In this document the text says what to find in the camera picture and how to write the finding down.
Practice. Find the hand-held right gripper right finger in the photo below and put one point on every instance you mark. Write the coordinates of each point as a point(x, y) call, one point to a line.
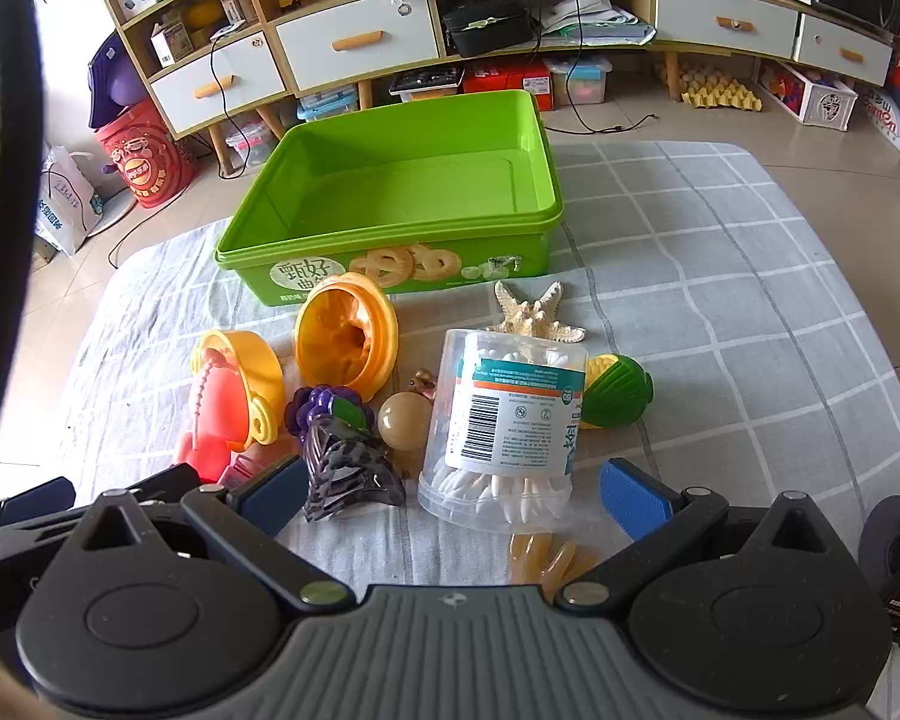
point(634, 495)

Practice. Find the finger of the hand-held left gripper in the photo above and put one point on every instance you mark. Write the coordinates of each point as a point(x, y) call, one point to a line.
point(161, 478)
point(37, 499)

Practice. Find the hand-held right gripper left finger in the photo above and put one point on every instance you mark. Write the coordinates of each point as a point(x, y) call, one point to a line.
point(270, 495)

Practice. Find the pink toy fruit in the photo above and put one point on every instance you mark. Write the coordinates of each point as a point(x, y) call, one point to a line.
point(208, 457)

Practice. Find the leopard print hair clip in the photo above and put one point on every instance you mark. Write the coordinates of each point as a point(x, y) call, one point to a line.
point(345, 476)

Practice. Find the purple toy grapes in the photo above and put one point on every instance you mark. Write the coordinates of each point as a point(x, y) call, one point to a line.
point(322, 409)

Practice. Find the toy corn cob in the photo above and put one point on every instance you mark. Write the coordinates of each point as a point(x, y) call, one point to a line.
point(619, 390)

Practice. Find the amber hair clip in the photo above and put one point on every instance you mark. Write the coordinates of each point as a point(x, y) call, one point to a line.
point(547, 559)

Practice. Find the yellow toy fruit half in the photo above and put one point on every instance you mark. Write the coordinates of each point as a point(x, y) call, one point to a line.
point(261, 382)

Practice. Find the clear cotton swab jar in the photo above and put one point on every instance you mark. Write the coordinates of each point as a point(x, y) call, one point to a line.
point(502, 420)

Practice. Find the brown snail figurine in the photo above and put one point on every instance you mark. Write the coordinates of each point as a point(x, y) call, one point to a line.
point(403, 420)

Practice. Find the orange toy pumpkin half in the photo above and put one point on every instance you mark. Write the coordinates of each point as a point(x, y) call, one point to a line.
point(345, 337)

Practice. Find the beige starfish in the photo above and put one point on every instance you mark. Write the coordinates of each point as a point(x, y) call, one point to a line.
point(529, 319)

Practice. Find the green plastic box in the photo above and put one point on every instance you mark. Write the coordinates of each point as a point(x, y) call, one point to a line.
point(390, 187)

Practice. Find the grey checkered cloth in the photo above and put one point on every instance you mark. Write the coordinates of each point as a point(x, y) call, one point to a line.
point(720, 315)

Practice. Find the black round device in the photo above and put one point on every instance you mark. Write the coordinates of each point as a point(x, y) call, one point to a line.
point(896, 555)

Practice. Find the white shopping bag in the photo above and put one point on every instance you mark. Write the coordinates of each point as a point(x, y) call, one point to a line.
point(64, 202)

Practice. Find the red printed bucket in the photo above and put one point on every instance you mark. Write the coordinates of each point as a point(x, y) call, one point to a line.
point(146, 161)

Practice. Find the clear storage box blue lid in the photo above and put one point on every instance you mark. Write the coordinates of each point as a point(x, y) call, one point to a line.
point(330, 105)

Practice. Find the yellow egg tray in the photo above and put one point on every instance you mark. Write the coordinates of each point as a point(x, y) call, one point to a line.
point(720, 96)

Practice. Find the red cardboard box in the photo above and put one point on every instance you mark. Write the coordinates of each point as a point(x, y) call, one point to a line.
point(506, 86)

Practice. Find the white printed toy box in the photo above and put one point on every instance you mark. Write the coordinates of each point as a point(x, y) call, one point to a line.
point(814, 97)

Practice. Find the clear box with black keyboard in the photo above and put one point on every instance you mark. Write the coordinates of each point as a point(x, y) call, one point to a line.
point(424, 82)

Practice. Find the stack of papers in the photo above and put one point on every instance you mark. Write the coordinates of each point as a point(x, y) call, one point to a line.
point(600, 15)

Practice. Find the long wooden cabinet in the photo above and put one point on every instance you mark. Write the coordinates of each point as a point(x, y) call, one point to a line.
point(637, 7)

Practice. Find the black case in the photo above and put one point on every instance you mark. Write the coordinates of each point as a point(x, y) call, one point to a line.
point(487, 22)

